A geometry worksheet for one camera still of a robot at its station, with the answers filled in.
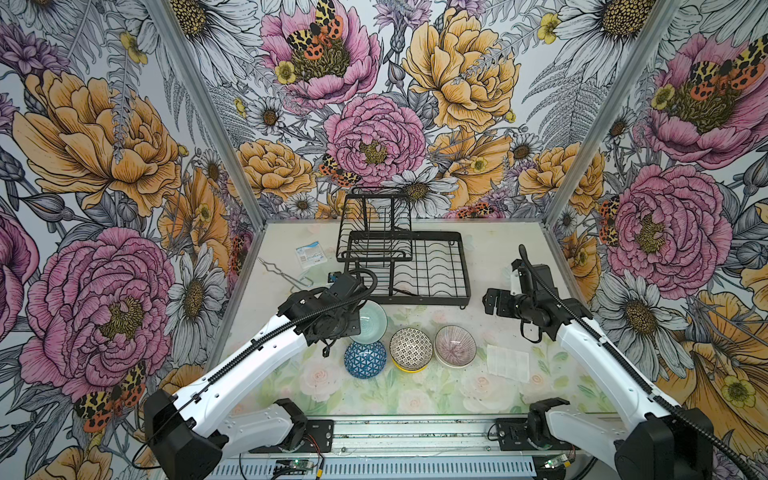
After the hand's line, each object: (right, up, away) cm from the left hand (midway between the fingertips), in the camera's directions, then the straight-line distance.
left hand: (343, 332), depth 75 cm
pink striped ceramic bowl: (+30, -7, +11) cm, 32 cm away
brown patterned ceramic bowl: (+17, -7, +10) cm, 21 cm away
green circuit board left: (-8, -29, -5) cm, 31 cm away
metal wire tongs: (-18, +10, +29) cm, 36 cm away
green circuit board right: (+51, -29, -3) cm, 59 cm away
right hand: (+41, +4, +8) cm, 42 cm away
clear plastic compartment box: (+45, -12, +12) cm, 48 cm away
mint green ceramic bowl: (+7, +1, +6) cm, 9 cm away
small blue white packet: (-18, +18, +37) cm, 45 cm away
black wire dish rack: (+18, +14, +30) cm, 38 cm away
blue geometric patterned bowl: (+4, -11, +11) cm, 16 cm away
